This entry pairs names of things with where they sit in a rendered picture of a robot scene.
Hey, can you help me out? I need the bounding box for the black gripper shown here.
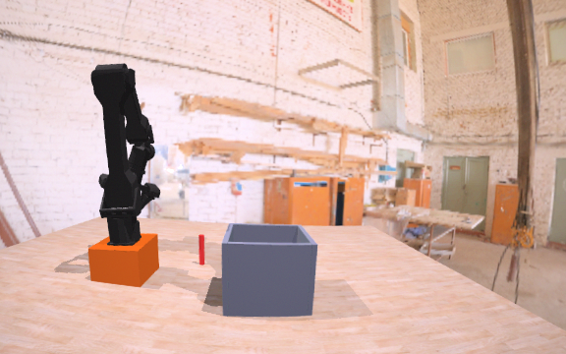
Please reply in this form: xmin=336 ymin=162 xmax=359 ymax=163
xmin=98 ymin=162 xmax=160 ymax=210

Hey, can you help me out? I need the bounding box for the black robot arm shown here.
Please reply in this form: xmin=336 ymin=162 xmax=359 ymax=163
xmin=90 ymin=63 xmax=155 ymax=246

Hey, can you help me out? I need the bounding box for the red peg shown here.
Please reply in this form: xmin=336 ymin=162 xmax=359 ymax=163
xmin=198 ymin=234 xmax=204 ymax=266

